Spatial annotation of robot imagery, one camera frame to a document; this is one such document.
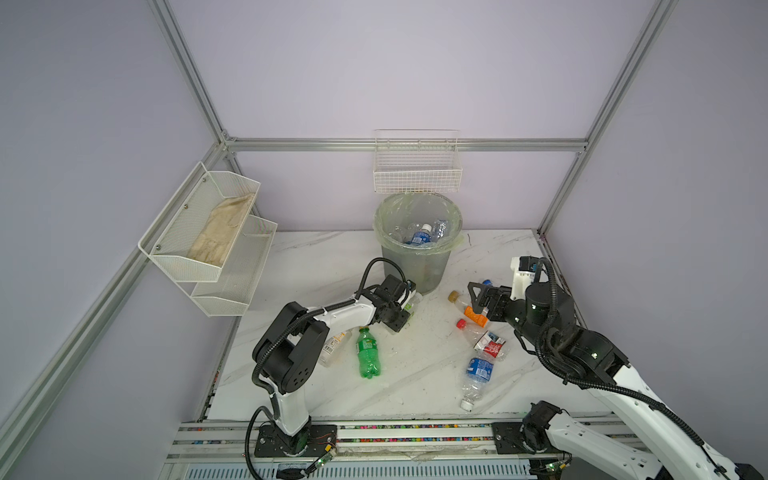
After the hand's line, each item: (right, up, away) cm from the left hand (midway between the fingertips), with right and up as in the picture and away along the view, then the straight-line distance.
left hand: (396, 317), depth 93 cm
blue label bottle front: (+22, -13, -13) cm, 29 cm away
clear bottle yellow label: (-19, -7, -9) cm, 22 cm away
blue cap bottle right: (+31, +11, +6) cm, 33 cm away
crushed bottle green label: (+7, +6, +3) cm, 10 cm away
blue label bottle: (+8, +25, -2) cm, 27 cm away
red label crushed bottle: (+26, -6, -6) cm, 28 cm away
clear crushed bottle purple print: (+14, +28, 0) cm, 31 cm away
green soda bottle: (-8, -9, -9) cm, 15 cm away
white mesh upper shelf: (-54, +27, -13) cm, 62 cm away
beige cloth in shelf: (-48, +23, -16) cm, 55 cm away
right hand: (+19, +12, -25) cm, 34 cm away
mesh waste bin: (+11, +14, +2) cm, 18 cm away
